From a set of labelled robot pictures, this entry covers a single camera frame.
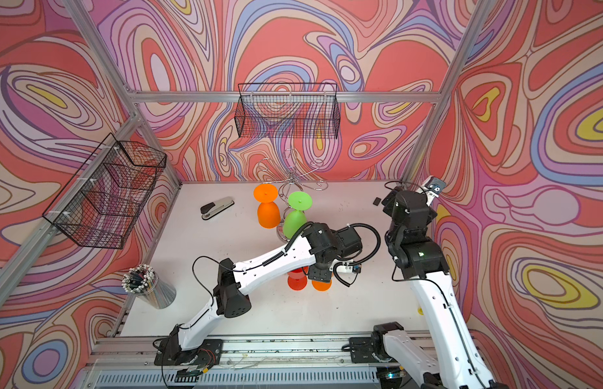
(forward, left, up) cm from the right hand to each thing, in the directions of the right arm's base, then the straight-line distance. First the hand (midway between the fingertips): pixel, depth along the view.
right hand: (408, 199), depth 67 cm
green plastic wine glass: (+2, +32, -11) cm, 34 cm away
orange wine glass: (-11, +24, -35) cm, 43 cm away
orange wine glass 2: (+7, +41, -12) cm, 43 cm away
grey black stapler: (+24, +70, -30) cm, 79 cm away
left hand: (-8, +23, -21) cm, 32 cm away
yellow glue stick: (-20, -9, -35) cm, 41 cm away
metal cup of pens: (-14, +78, -17) cm, 81 cm away
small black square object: (+29, -5, -34) cm, 45 cm away
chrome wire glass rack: (+13, +34, -4) cm, 36 cm away
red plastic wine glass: (-8, +32, -32) cm, 46 cm away
